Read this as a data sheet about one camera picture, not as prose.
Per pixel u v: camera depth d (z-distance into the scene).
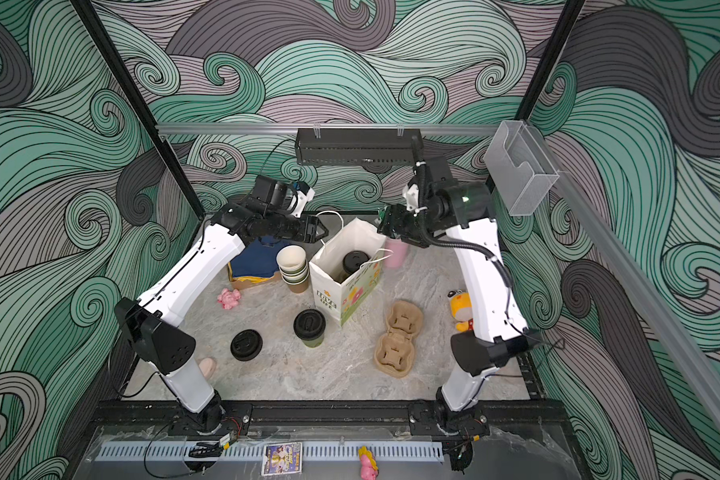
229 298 0.92
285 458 0.67
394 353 0.81
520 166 0.79
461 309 0.88
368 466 0.65
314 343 0.83
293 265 0.89
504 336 0.41
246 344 0.84
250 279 0.94
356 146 0.96
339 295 0.74
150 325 0.42
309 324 0.78
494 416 0.74
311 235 0.68
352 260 0.89
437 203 0.44
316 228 0.69
